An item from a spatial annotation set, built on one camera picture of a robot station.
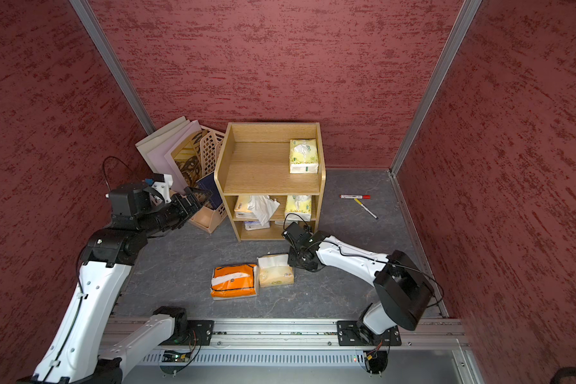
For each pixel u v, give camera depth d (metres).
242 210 0.79
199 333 0.75
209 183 0.95
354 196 1.10
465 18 0.72
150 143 0.89
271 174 0.76
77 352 0.36
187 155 0.94
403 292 0.43
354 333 0.73
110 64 0.82
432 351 0.76
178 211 0.57
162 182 0.60
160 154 0.86
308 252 0.60
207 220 0.94
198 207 0.57
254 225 0.93
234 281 0.78
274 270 0.83
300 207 0.78
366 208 1.06
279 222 0.95
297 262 0.75
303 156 0.74
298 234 0.67
